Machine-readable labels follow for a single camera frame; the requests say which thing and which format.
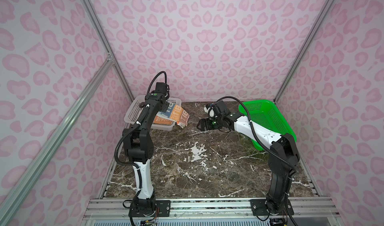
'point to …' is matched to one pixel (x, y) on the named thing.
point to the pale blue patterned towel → (167, 114)
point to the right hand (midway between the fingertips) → (204, 124)
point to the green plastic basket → (266, 113)
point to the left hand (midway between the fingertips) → (158, 103)
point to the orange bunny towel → (159, 120)
